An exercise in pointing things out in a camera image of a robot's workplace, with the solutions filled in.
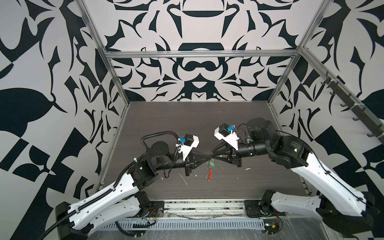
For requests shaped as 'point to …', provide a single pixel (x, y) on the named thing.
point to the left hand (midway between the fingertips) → (211, 155)
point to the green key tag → (212, 163)
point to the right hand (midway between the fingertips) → (214, 152)
